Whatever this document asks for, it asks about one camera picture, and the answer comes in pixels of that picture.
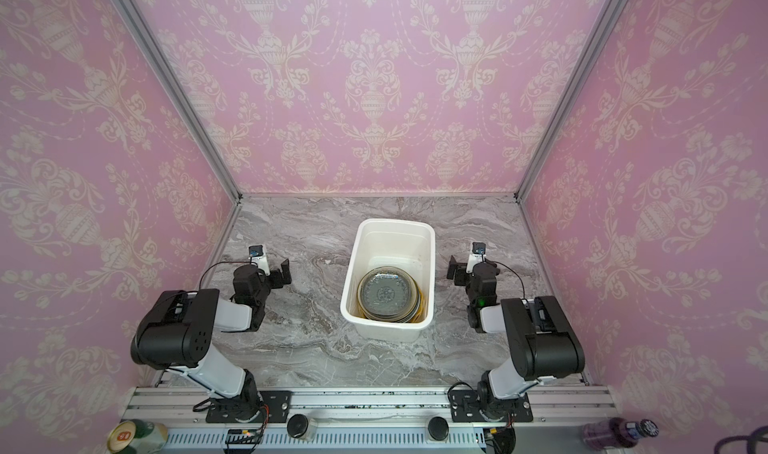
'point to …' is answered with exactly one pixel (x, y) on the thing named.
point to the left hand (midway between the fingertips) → (275, 262)
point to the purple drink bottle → (614, 433)
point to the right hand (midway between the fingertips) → (470, 256)
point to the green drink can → (137, 437)
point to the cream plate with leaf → (419, 311)
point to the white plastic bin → (408, 243)
